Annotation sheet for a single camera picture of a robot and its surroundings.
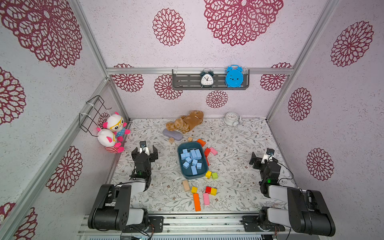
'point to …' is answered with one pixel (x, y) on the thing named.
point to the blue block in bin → (198, 154)
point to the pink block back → (213, 151)
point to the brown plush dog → (186, 123)
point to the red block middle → (207, 151)
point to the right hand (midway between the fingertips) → (261, 152)
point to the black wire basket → (88, 119)
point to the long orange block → (197, 203)
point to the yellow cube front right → (214, 191)
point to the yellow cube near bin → (208, 174)
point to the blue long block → (194, 170)
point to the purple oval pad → (175, 135)
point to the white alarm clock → (232, 118)
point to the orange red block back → (202, 143)
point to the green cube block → (214, 176)
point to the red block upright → (206, 155)
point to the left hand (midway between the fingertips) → (145, 147)
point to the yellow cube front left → (194, 190)
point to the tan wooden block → (186, 185)
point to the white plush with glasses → (116, 124)
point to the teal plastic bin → (202, 165)
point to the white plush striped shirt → (107, 138)
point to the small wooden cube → (190, 139)
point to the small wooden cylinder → (171, 140)
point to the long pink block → (206, 199)
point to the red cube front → (208, 190)
